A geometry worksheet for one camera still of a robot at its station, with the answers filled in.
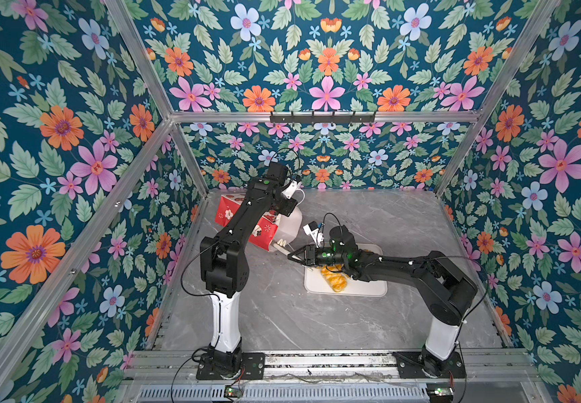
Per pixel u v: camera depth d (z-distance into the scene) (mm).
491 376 735
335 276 867
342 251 690
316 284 906
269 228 838
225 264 523
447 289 486
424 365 663
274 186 663
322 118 921
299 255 796
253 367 735
